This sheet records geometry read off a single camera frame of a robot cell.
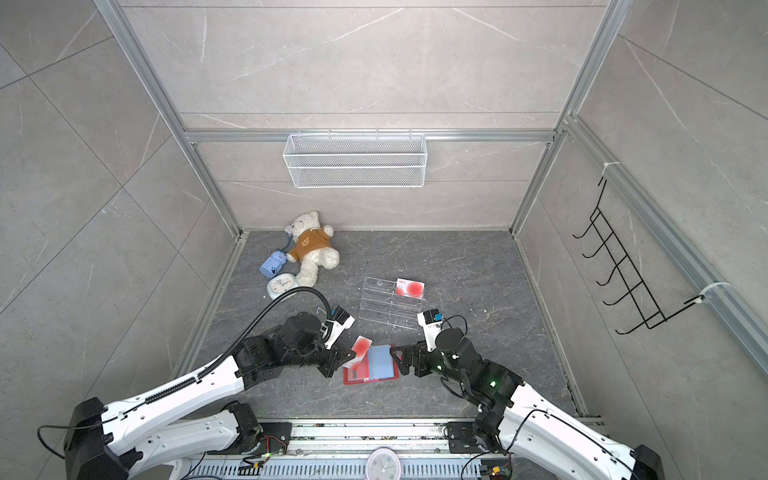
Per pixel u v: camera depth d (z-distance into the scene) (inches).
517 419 19.6
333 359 24.9
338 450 28.7
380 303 38.5
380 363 33.8
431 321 26.0
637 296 25.0
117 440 15.6
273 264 40.9
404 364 25.5
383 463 27.0
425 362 25.5
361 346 28.9
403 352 25.3
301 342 22.4
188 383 18.3
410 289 36.4
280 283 39.7
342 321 26.0
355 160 39.4
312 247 41.0
